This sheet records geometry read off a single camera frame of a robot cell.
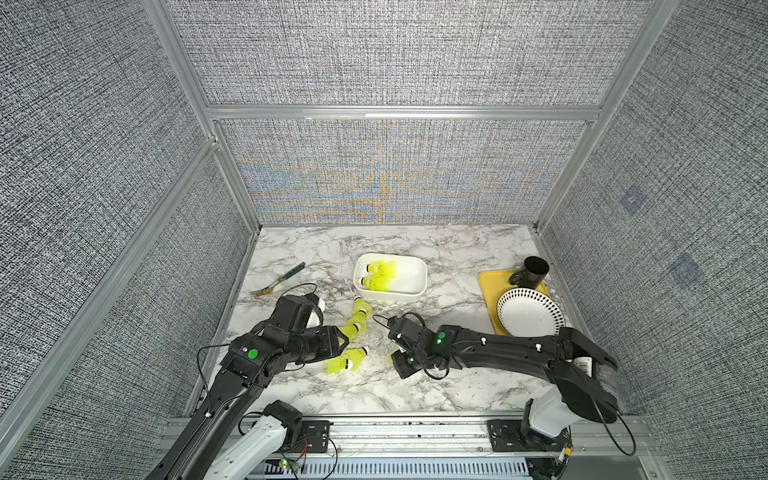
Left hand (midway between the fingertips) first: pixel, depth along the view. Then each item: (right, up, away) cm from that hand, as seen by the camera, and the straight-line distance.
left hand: (347, 341), depth 70 cm
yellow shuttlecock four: (-1, -3, +20) cm, 20 cm away
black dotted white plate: (+54, +2, +23) cm, 59 cm away
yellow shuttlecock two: (+7, +11, +32) cm, 34 cm away
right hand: (+11, -8, +11) cm, 18 cm away
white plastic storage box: (+18, +10, +33) cm, 39 cm away
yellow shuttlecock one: (+9, +15, +34) cm, 38 cm away
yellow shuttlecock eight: (0, -9, +16) cm, 18 cm away
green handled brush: (-31, +8, +31) cm, 44 cm away
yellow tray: (+47, +10, +34) cm, 59 cm away
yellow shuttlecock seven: (+10, -5, +3) cm, 12 cm away
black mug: (+56, +14, +25) cm, 63 cm away
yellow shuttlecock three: (+2, +3, +25) cm, 25 cm away
